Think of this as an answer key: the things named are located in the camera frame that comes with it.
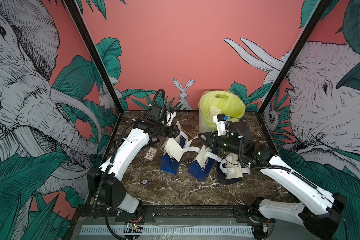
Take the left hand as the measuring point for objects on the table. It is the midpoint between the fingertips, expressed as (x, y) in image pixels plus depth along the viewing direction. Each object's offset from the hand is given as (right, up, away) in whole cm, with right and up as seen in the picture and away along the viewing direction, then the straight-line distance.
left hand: (177, 129), depth 78 cm
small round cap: (-19, -31, +7) cm, 37 cm away
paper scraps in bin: (+25, +12, +23) cm, 36 cm away
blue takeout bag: (-6, -20, +7) cm, 22 cm away
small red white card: (-18, -16, +17) cm, 29 cm away
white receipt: (-2, -10, -5) cm, 11 cm away
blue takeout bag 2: (+11, -18, -9) cm, 23 cm away
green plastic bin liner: (+34, +15, +15) cm, 40 cm away
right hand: (+11, -1, -13) cm, 17 cm away
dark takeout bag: (+25, -19, -11) cm, 33 cm away
